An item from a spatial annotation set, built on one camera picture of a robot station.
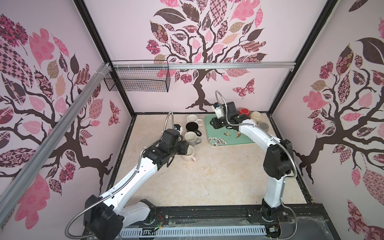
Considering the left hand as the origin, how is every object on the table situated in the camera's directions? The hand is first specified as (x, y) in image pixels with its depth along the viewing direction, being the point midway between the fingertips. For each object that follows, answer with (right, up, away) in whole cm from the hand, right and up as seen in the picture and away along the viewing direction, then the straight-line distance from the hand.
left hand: (185, 146), depth 78 cm
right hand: (+16, +15, +14) cm, 26 cm away
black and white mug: (+4, +11, +23) cm, 26 cm away
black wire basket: (-32, +44, +17) cm, 56 cm away
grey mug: (+2, +3, +20) cm, 20 cm away
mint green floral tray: (+26, +3, +28) cm, 39 cm away
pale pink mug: (+1, -8, +9) cm, 12 cm away
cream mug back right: (+50, +19, +29) cm, 60 cm away
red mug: (+42, +23, +32) cm, 58 cm away
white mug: (+4, +17, +29) cm, 34 cm away
